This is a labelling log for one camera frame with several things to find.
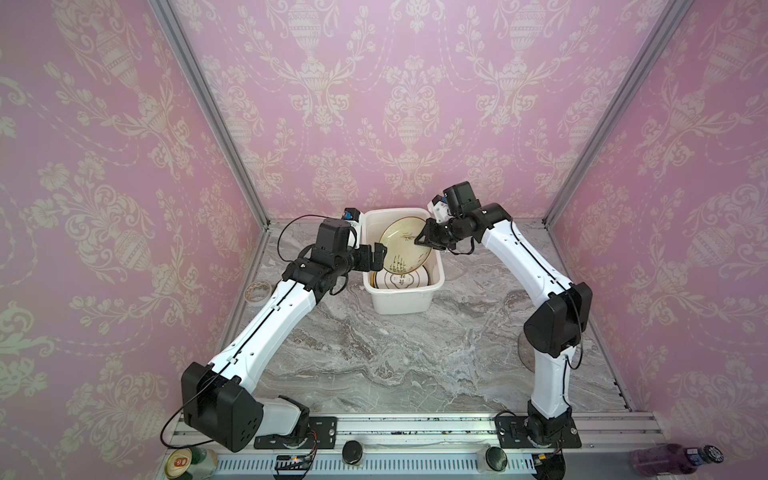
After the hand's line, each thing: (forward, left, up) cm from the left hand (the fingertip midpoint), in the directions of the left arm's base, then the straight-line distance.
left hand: (373, 248), depth 77 cm
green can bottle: (-45, +36, -17) cm, 60 cm away
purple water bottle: (-42, -66, -18) cm, 81 cm away
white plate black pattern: (+7, -13, -23) cm, 28 cm away
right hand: (+6, -12, -3) cm, 14 cm away
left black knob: (-42, +3, -17) cm, 46 cm away
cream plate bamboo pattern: (+4, -8, -7) cm, 12 cm away
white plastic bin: (-3, -5, -22) cm, 23 cm away
